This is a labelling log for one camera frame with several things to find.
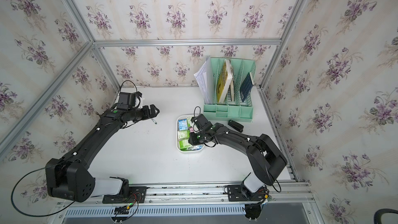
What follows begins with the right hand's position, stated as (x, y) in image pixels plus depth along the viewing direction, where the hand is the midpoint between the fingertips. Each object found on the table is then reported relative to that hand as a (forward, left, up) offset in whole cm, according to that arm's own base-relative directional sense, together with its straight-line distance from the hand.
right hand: (191, 141), depth 85 cm
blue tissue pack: (+11, +6, -1) cm, 13 cm away
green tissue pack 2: (+4, +5, -1) cm, 7 cm away
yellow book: (+33, -20, +16) cm, 41 cm away
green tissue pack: (+12, +2, 0) cm, 12 cm away
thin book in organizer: (+35, -26, +6) cm, 44 cm away
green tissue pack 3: (-2, +4, 0) cm, 4 cm away
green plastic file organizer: (+22, -23, 0) cm, 32 cm away
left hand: (+11, +20, +12) cm, 26 cm away
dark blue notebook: (+39, -36, +5) cm, 53 cm away
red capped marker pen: (+15, +25, -4) cm, 29 cm away
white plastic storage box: (+16, +9, 0) cm, 19 cm away
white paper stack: (+32, -6, +20) cm, 38 cm away
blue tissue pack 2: (-2, -3, -3) cm, 5 cm away
